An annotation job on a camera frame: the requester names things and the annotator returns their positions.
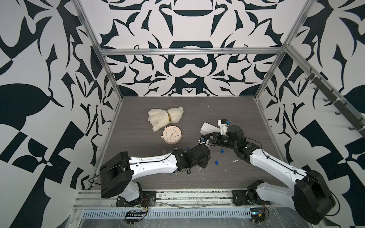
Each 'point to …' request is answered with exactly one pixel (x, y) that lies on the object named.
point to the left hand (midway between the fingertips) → (206, 153)
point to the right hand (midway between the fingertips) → (206, 133)
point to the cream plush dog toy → (158, 118)
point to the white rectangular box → (206, 128)
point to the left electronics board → (133, 217)
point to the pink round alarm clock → (171, 134)
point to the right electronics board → (257, 214)
